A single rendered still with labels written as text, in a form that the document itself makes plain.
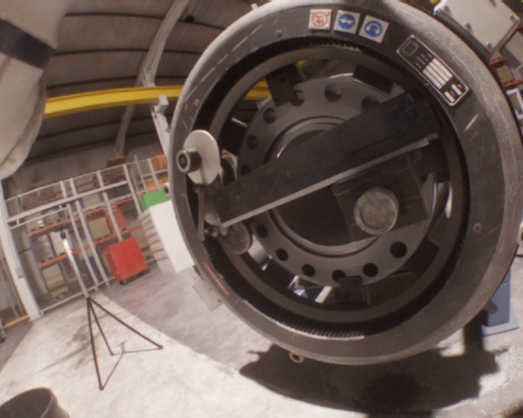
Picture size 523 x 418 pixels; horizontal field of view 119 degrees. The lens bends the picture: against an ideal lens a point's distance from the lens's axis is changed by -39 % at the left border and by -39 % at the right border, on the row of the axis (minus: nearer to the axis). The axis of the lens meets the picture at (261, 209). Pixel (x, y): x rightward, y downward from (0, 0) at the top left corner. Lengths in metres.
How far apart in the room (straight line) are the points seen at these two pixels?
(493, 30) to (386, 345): 0.52
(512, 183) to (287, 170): 0.32
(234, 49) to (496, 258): 0.53
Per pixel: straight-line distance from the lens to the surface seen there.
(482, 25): 0.43
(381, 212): 0.25
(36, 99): 0.35
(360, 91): 0.49
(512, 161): 0.37
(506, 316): 0.92
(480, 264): 0.39
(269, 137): 0.56
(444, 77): 0.35
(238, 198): 0.44
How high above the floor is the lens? 0.63
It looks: 3 degrees down
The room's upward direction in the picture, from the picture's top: 22 degrees counter-clockwise
